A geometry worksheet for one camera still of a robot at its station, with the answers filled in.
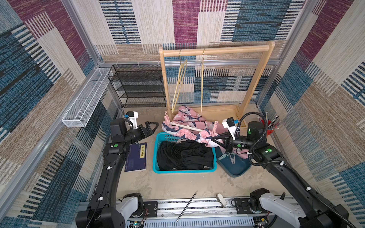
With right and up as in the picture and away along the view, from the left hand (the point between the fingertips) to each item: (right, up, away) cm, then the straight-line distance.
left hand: (153, 126), depth 75 cm
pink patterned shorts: (+18, +2, +18) cm, 25 cm away
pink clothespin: (+29, 0, -11) cm, 31 cm away
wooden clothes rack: (+50, +37, +29) cm, 69 cm away
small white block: (+35, -38, -1) cm, 52 cm away
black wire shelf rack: (-18, +29, +34) cm, 49 cm away
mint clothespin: (+40, -20, +15) cm, 47 cm away
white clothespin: (+45, -21, +15) cm, 52 cm away
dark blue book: (-15, -21, +17) cm, 31 cm away
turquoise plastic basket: (+6, -6, +4) cm, 9 cm away
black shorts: (+16, -16, +3) cm, 22 cm away
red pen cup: (+71, -4, +19) cm, 74 cm away
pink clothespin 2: (+6, +5, +1) cm, 8 cm away
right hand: (+30, -6, -5) cm, 31 cm away
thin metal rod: (+17, -41, 0) cm, 45 cm away
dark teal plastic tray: (+45, -24, +12) cm, 53 cm away
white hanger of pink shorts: (+17, 0, -3) cm, 17 cm away
